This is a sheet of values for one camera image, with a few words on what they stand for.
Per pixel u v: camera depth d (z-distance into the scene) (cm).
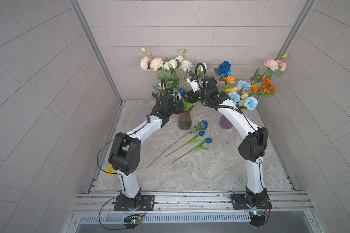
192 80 72
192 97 73
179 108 81
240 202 71
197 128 97
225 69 68
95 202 72
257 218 67
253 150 56
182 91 81
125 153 48
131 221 65
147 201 71
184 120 92
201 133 96
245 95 79
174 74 81
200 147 91
